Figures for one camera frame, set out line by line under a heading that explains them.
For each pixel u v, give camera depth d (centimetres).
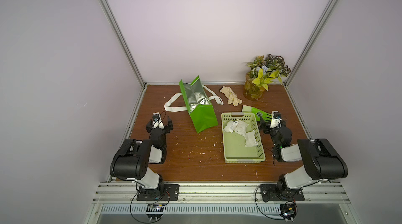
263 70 91
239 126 93
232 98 110
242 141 90
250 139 87
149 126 80
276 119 78
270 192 73
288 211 70
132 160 45
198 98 104
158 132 70
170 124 85
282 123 82
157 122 76
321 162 44
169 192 73
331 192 75
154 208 72
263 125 84
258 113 101
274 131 80
